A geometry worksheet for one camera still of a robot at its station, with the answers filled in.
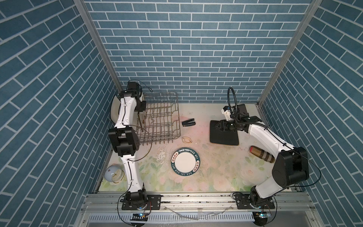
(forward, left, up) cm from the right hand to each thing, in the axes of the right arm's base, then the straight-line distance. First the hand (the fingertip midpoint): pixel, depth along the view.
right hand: (220, 126), depth 88 cm
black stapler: (+11, +20, -12) cm, 26 cm away
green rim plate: (-20, +20, -12) cm, 31 cm away
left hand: (+9, +51, +3) cm, 52 cm away
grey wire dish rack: (+12, +44, -14) cm, 48 cm away
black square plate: (+1, -4, -14) cm, 14 cm away
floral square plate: (+7, +54, -6) cm, 55 cm away
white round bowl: (-31, +59, -8) cm, 67 cm away
